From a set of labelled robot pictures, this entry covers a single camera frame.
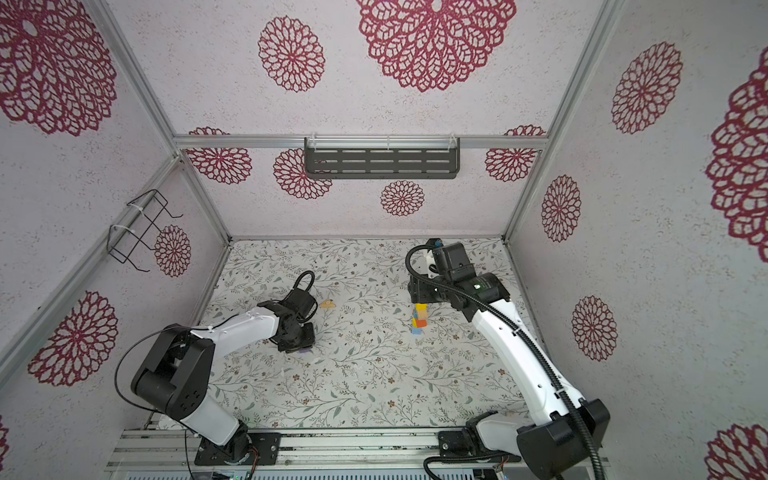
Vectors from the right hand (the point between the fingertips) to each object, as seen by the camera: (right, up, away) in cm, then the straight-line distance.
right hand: (421, 280), depth 76 cm
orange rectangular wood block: (+2, -14, +16) cm, 22 cm away
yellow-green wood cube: (+2, -9, +13) cm, 15 cm away
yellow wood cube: (+2, -10, +12) cm, 16 cm away
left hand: (-33, -22, +15) cm, 43 cm away
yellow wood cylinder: (0, -14, +17) cm, 22 cm away
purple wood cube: (-33, -21, +13) cm, 42 cm away
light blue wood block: (+1, -17, +18) cm, 25 cm away
